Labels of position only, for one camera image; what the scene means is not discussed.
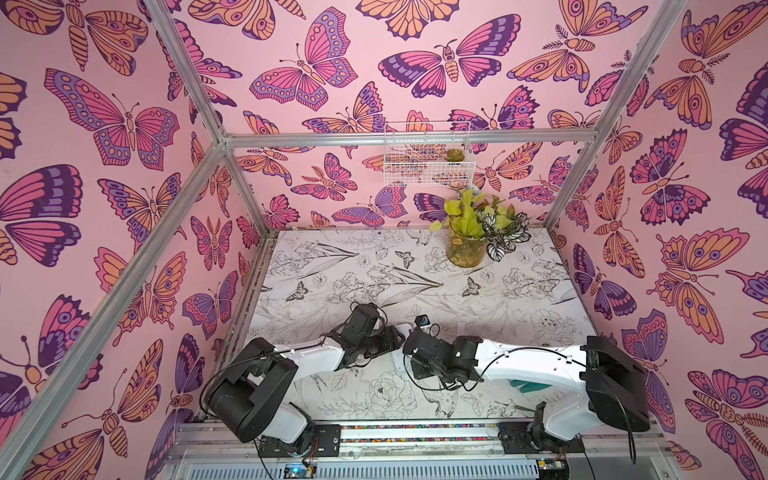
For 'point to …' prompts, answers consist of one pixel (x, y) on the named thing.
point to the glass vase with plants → (479, 223)
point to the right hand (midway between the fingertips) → (415, 358)
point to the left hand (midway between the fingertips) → (402, 340)
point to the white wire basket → (429, 154)
